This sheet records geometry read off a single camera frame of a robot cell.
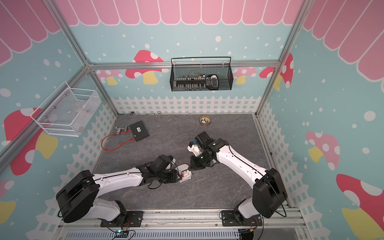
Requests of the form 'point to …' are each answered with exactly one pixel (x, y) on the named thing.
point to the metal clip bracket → (121, 130)
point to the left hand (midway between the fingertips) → (179, 180)
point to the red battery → (182, 175)
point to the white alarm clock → (184, 173)
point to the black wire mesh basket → (192, 78)
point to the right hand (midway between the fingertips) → (190, 168)
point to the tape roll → (205, 120)
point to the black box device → (139, 131)
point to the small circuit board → (121, 233)
